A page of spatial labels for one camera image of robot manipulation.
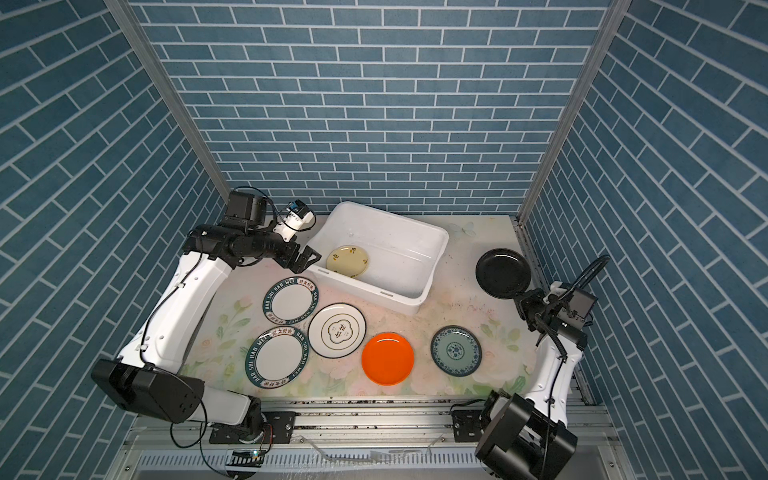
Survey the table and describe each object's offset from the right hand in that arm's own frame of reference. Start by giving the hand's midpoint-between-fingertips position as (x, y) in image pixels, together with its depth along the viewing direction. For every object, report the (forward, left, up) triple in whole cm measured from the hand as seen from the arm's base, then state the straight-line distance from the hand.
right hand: (513, 288), depth 80 cm
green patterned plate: (-11, +13, -17) cm, 25 cm away
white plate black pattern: (-8, +50, -17) cm, 53 cm away
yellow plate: (+19, +52, -16) cm, 57 cm away
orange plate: (-15, +33, -17) cm, 41 cm away
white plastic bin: (+20, +36, -16) cm, 44 cm away
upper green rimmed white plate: (0, +67, -15) cm, 69 cm away
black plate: (+6, +1, -1) cm, 6 cm away
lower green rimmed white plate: (-18, +66, -17) cm, 70 cm away
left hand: (+1, +55, +12) cm, 56 cm away
